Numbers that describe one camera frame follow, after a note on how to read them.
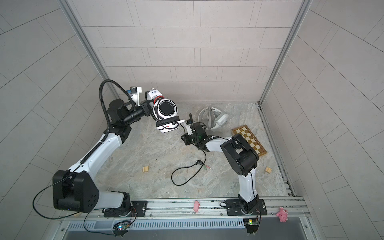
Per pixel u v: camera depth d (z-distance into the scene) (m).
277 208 0.72
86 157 0.45
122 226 0.64
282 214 0.68
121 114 0.58
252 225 0.68
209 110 1.01
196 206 0.71
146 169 0.82
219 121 0.94
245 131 0.97
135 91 0.64
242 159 0.50
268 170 0.83
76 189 0.39
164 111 0.55
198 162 0.86
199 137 0.74
